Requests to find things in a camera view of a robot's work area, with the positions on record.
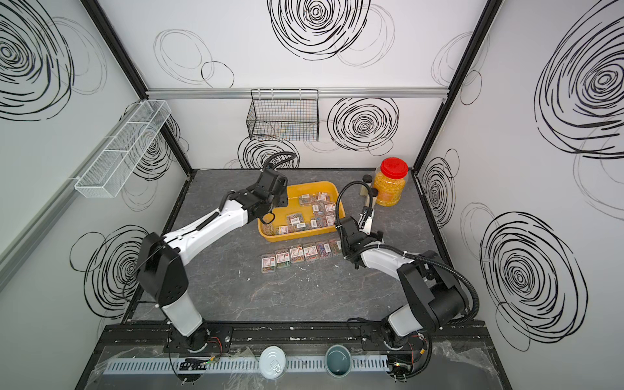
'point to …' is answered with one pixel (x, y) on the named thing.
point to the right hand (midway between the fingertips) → (368, 230)
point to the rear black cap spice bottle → (366, 179)
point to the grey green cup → (338, 361)
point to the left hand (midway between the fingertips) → (280, 193)
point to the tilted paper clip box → (269, 229)
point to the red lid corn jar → (389, 180)
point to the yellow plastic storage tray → (310, 210)
